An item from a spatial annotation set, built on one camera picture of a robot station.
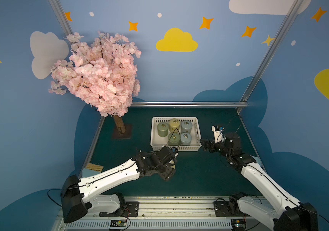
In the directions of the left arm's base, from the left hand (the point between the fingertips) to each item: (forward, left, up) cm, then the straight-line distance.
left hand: (168, 165), depth 75 cm
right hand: (+16, -24, +3) cm, 29 cm away
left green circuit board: (-25, +25, -16) cm, 39 cm away
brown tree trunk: (+30, +34, -4) cm, 45 cm away
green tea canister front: (+21, -3, -7) cm, 22 cm away
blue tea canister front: (+21, -11, -7) cm, 25 cm away
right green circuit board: (-24, -37, -18) cm, 47 cm away
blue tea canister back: (+32, -13, -8) cm, 36 cm away
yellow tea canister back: (+33, -4, -7) cm, 34 cm away
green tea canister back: (+29, +4, -8) cm, 31 cm away
